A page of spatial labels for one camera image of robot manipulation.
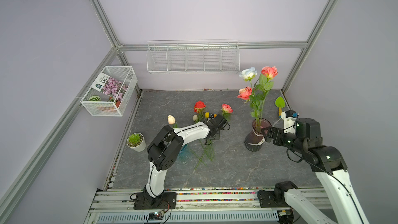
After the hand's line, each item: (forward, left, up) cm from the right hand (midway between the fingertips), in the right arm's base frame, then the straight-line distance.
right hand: (269, 130), depth 69 cm
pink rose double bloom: (+16, +3, +4) cm, 16 cm away
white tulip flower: (+23, +36, -23) cm, 48 cm away
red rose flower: (+30, +34, -22) cm, 50 cm away
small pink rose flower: (+13, +11, +10) cm, 20 cm away
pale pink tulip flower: (+4, +45, +3) cm, 45 cm away
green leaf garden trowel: (+37, -26, -25) cm, 52 cm away
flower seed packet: (+20, +76, +9) cm, 79 cm away
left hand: (+10, +24, -23) cm, 35 cm away
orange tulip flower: (+26, +22, -25) cm, 43 cm away
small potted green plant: (+3, +67, -17) cm, 70 cm away
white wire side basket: (+11, +79, +6) cm, 80 cm away
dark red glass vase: (+1, +3, -11) cm, 12 cm away
